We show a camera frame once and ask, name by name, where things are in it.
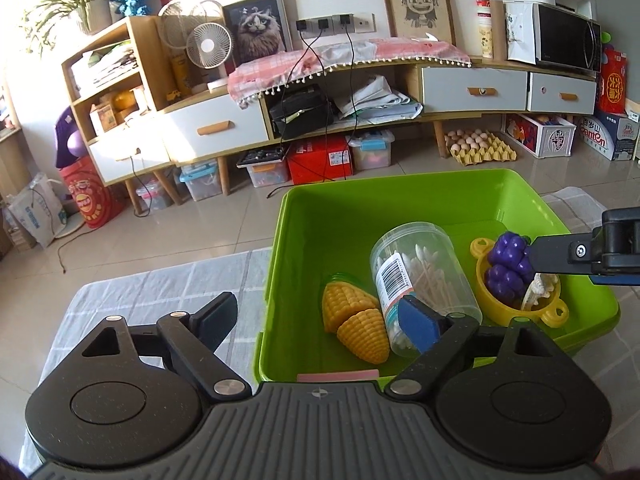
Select egg tray with eggs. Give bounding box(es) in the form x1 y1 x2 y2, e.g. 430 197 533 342
445 129 518 166

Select black bag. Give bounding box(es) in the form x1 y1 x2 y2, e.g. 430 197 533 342
269 84 334 140

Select wooden white TV cabinet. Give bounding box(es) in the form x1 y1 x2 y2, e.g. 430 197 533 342
62 16 597 191

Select purple toy grapes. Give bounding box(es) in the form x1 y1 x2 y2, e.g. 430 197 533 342
484 231 535 307

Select green plastic storage box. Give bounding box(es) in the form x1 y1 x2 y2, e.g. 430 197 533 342
254 169 603 382

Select pink card box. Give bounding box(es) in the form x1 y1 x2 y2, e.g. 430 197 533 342
296 368 380 384

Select potted green plant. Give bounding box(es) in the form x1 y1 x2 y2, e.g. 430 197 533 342
21 0 96 54

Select small white desk fan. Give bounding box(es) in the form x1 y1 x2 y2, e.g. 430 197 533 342
186 22 232 70

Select black microwave oven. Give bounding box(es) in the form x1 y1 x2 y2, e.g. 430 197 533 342
504 2 602 75

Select framed cartoon girl drawing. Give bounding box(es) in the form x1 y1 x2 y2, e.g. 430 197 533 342
384 0 456 44

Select yellow toy corn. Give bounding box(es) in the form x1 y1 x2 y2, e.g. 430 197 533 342
320 273 390 365

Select clear blue-lid storage bin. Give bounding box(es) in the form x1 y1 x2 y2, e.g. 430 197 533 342
179 159 222 202

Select red printed bucket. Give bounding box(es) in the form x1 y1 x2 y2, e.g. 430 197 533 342
60 155 125 230

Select clear cotton swab jar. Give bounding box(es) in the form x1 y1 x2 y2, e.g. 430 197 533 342
370 221 483 358

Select yellow toy pot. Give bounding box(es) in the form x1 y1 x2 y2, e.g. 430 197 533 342
470 237 570 328

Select white starfish toy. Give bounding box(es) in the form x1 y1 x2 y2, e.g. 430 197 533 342
521 273 560 311

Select framed cat picture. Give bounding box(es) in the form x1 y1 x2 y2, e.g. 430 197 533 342
222 0 293 66

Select red cardboard box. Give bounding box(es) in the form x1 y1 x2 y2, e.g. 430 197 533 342
286 134 354 185

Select pink checked cloth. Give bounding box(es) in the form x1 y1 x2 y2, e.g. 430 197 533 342
227 37 472 108

